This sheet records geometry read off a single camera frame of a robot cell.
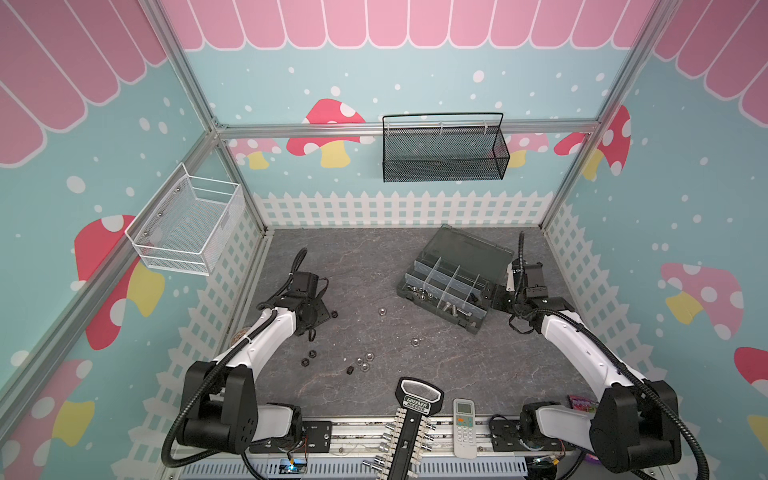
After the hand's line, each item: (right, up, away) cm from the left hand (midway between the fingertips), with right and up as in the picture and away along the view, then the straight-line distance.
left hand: (318, 321), depth 89 cm
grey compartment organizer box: (+43, +13, +11) cm, 46 cm away
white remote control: (+40, -24, -14) cm, 49 cm away
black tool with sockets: (+26, -25, -16) cm, 40 cm away
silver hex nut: (+19, +2, +8) cm, 21 cm away
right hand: (+52, +8, -1) cm, 53 cm away
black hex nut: (+3, +1, +8) cm, 9 cm away
